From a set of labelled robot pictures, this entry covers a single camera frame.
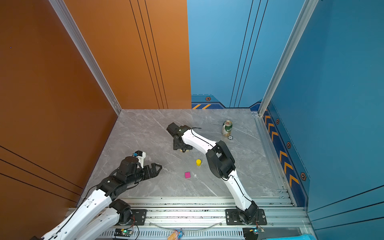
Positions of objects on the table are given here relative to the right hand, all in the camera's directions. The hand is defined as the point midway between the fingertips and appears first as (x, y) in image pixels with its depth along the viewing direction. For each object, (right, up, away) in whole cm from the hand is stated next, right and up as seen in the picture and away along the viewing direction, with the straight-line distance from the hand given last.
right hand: (180, 147), depth 96 cm
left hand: (-11, -8, -16) cm, 21 cm away
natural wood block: (+5, +1, -19) cm, 20 cm away
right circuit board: (+39, -35, -27) cm, 59 cm away
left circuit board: (-25, -37, -25) cm, 51 cm away
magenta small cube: (+5, -15, -8) cm, 18 cm away
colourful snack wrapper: (+1, -35, -29) cm, 46 cm away
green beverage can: (+31, +12, +3) cm, 33 cm away
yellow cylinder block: (+12, -8, -5) cm, 15 cm away
